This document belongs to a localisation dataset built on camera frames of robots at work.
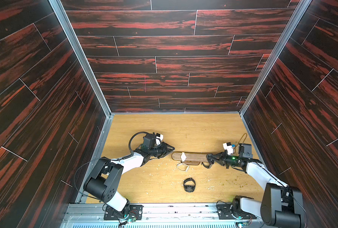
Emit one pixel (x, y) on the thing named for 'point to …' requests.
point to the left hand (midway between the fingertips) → (175, 149)
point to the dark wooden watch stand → (189, 158)
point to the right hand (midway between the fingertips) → (213, 156)
